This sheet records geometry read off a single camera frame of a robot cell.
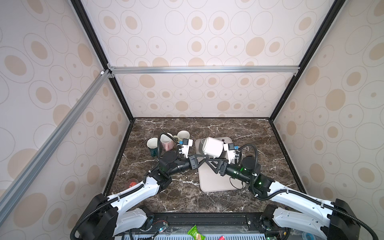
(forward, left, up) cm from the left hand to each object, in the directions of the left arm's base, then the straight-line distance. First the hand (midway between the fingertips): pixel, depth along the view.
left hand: (211, 159), depth 67 cm
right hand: (0, +1, -2) cm, 3 cm away
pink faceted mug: (+8, +20, +3) cm, 22 cm away
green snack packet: (-26, +8, -22) cm, 35 cm away
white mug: (+5, -1, +2) cm, 6 cm away
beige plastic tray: (-1, -2, -24) cm, 24 cm away
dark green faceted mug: (+21, +35, -21) cm, 46 cm away
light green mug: (+28, +16, -19) cm, 38 cm away
